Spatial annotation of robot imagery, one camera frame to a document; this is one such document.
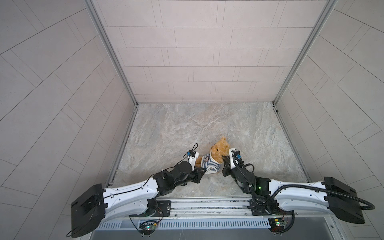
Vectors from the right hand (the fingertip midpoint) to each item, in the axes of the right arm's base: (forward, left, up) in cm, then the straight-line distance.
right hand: (220, 158), depth 76 cm
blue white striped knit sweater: (-4, +6, 0) cm, 7 cm away
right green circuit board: (-28, -23, -14) cm, 39 cm away
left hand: (-6, +6, -3) cm, 9 cm away
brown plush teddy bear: (+2, +1, +4) cm, 5 cm away
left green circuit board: (-26, +35, -9) cm, 45 cm away
